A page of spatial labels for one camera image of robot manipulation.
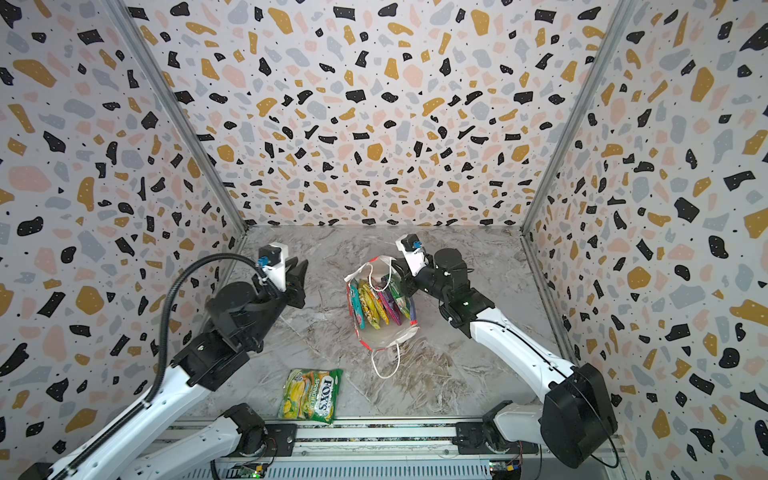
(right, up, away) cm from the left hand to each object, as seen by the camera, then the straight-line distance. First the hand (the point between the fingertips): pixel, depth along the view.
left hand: (298, 255), depth 64 cm
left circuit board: (-14, -51, +7) cm, 53 cm away
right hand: (+19, 0, +11) cm, 22 cm away
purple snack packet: (+18, -13, +22) cm, 31 cm away
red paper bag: (+16, -3, +13) cm, 21 cm away
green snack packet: (+22, -14, +22) cm, 34 cm away
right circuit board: (+47, -51, +8) cm, 70 cm away
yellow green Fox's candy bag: (-2, -36, +14) cm, 39 cm away
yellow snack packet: (+14, -15, +22) cm, 30 cm away
